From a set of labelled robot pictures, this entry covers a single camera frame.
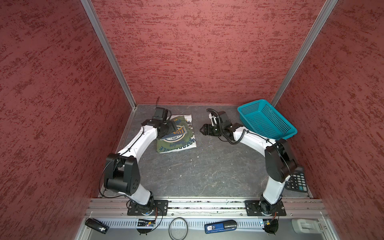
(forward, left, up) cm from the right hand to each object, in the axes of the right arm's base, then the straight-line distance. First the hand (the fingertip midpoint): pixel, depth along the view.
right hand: (204, 132), depth 91 cm
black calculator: (-28, -51, -10) cm, 59 cm away
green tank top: (+2, +13, -5) cm, 14 cm away
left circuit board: (-45, +32, -15) cm, 57 cm away
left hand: (0, +21, +2) cm, 21 cm away
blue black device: (-47, -5, -7) cm, 48 cm away
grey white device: (-48, -46, -10) cm, 67 cm away
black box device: (-45, +53, -8) cm, 69 cm away
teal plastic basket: (+21, -47, -11) cm, 53 cm away
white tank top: (-2, +7, -9) cm, 12 cm away
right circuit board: (-47, -30, -13) cm, 57 cm away
